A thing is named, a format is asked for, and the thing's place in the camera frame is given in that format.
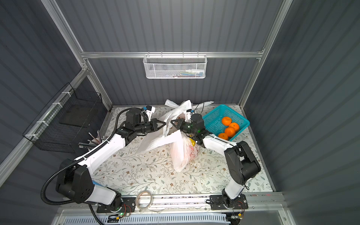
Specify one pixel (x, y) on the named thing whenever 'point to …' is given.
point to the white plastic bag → (163, 137)
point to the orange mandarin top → (226, 120)
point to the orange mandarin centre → (230, 131)
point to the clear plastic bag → (183, 153)
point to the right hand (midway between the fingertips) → (172, 121)
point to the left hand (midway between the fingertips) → (168, 125)
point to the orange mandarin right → (235, 125)
